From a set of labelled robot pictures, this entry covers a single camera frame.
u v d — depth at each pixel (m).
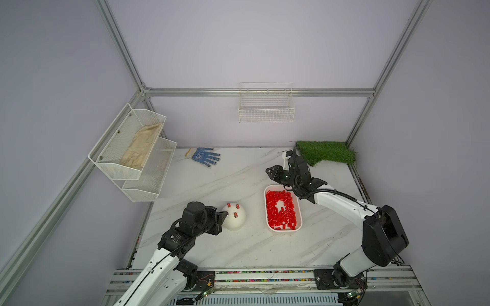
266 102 0.95
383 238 0.43
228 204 0.82
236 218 0.80
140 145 0.80
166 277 0.49
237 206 0.82
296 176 0.66
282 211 0.93
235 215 0.80
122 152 0.78
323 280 0.73
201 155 1.18
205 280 0.73
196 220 0.57
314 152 1.11
